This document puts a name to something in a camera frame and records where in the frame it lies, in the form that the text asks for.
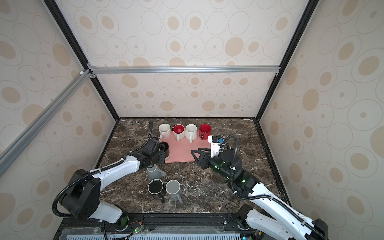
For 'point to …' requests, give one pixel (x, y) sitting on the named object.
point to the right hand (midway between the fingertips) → (195, 151)
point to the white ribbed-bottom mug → (191, 132)
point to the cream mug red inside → (179, 131)
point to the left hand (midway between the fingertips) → (166, 153)
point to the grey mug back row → (153, 173)
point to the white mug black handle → (167, 155)
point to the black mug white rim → (155, 186)
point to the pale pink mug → (164, 129)
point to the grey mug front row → (173, 188)
